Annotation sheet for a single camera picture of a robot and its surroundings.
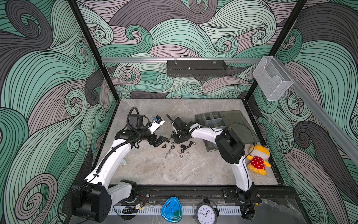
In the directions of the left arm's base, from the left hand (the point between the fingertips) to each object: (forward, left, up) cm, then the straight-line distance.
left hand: (161, 131), depth 78 cm
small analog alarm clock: (-36, -24, -16) cm, 46 cm away
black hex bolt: (+2, -19, -18) cm, 26 cm away
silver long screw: (-7, -2, -19) cm, 21 cm away
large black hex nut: (-1, -6, -19) cm, 20 cm away
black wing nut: (0, -1, -19) cm, 19 cm away
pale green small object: (-12, +24, -17) cm, 31 cm away
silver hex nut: (-7, -12, -19) cm, 24 cm away
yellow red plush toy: (-8, -59, -13) cm, 61 cm away
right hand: (+4, -8, -19) cm, 21 cm away
